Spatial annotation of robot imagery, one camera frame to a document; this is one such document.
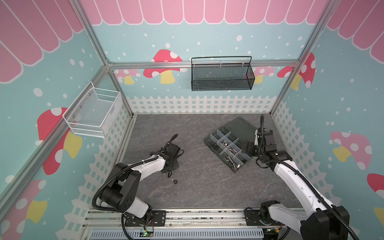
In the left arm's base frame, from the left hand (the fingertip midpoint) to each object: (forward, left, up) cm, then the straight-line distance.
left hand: (172, 169), depth 92 cm
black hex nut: (-8, -3, 0) cm, 8 cm away
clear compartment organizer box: (+19, -35, +2) cm, 40 cm away
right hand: (+8, -44, +17) cm, 48 cm away
